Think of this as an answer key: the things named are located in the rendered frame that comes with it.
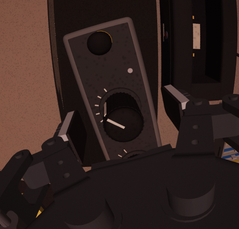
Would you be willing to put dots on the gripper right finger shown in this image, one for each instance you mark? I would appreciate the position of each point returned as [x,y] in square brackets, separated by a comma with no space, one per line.
[196,132]

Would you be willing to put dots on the dark grey-rimmed handheld radio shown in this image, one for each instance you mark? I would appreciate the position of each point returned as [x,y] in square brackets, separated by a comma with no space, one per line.
[112,74]

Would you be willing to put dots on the black flat tray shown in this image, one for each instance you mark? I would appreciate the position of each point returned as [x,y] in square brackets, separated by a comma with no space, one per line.
[78,11]

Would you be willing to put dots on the black ribbed radio knob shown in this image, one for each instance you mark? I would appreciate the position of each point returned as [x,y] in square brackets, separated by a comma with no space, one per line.
[134,154]

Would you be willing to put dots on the black radio antenna stub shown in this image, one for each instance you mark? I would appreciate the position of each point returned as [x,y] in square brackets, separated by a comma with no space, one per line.
[99,43]

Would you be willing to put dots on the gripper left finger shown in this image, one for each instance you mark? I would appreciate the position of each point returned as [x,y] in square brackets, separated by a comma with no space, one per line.
[56,167]

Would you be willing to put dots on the blue and yellow striped box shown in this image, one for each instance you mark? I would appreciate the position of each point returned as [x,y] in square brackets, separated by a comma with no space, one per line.
[228,151]

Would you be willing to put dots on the small white radio light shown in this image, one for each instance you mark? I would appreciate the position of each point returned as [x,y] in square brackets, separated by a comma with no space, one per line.
[130,70]

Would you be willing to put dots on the black knob with white pointer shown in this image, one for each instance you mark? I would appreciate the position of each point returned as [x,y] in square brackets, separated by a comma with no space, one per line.
[123,124]

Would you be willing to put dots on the yellow pointed piece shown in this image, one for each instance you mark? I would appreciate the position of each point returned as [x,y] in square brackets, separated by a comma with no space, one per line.
[40,211]

